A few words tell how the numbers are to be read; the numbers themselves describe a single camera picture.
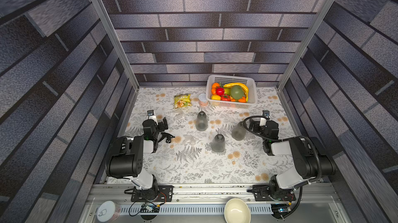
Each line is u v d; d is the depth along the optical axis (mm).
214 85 1138
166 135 940
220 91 1065
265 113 812
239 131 872
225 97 1061
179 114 1030
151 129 727
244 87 1071
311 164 449
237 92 1008
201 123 926
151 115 823
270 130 721
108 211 656
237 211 684
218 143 881
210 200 752
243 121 778
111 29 857
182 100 1069
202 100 1056
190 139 923
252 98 1044
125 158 461
